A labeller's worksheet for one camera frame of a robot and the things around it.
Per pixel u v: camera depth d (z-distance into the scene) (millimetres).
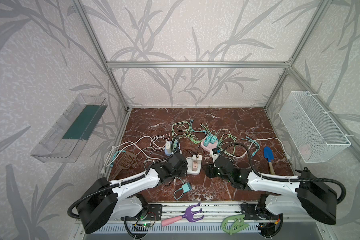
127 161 916
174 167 635
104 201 405
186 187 794
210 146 961
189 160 886
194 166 824
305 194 421
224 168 622
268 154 938
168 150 889
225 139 1025
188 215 728
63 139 642
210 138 937
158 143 995
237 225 703
